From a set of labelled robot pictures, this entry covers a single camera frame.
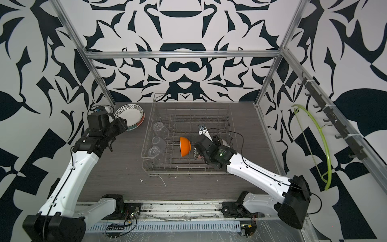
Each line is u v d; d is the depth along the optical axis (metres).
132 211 0.73
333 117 0.56
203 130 0.66
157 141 0.85
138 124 1.03
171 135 0.96
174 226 0.65
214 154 0.55
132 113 1.11
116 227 0.73
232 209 0.75
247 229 0.71
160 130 0.90
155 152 0.80
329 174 0.57
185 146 0.86
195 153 0.91
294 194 0.42
